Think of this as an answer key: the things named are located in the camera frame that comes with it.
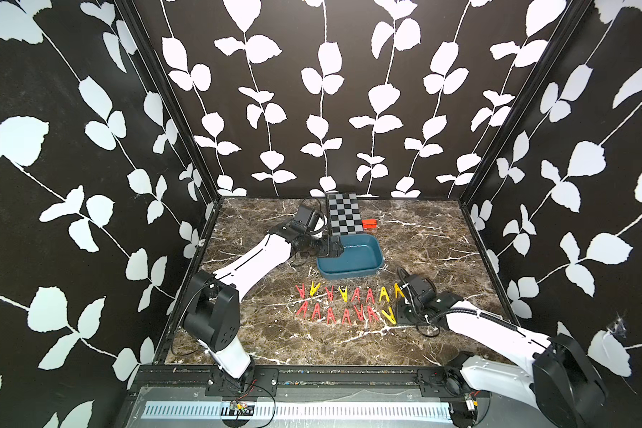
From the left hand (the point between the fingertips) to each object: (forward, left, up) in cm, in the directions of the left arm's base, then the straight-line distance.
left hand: (334, 246), depth 85 cm
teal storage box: (+6, -12, -17) cm, 22 cm away
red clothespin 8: (-18, -4, -15) cm, 23 cm away
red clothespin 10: (-17, -12, -15) cm, 26 cm away
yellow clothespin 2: (-10, -3, -15) cm, 19 cm away
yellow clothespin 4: (-19, -18, -15) cm, 30 cm away
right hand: (-17, -19, -13) cm, 29 cm away
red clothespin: (-8, +11, -15) cm, 21 cm away
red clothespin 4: (-11, -12, -15) cm, 22 cm away
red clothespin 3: (-10, -8, -15) cm, 20 cm away
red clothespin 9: (-17, -8, -15) cm, 24 cm away
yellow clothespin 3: (-10, -17, -15) cm, 25 cm away
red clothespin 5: (-14, +11, -15) cm, 23 cm away
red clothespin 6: (-15, +6, -15) cm, 22 cm away
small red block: (+21, -17, -15) cm, 31 cm away
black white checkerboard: (+26, -6, -13) cm, 30 cm away
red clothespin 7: (-17, +2, -15) cm, 23 cm away
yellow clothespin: (-8, +7, -15) cm, 19 cm away
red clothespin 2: (-10, +1, -15) cm, 18 cm away
